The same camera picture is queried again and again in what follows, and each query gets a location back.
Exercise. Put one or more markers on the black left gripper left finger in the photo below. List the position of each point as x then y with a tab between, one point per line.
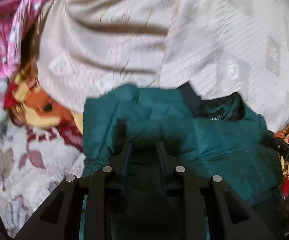
82	201

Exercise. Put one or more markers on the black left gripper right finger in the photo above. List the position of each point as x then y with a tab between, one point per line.
206	208

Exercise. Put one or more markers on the green quilted puffer jacket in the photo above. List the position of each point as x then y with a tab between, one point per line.
220	136

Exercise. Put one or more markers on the floral print bed sheet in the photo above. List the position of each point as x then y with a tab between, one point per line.
33	162

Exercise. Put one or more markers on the orange yellow patterned cloth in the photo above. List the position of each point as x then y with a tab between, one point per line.
33	106

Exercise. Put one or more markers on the beige embossed floral blanket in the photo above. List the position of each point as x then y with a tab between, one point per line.
88	47

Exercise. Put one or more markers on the pink patterned quilt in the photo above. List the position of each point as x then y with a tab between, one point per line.
16	19

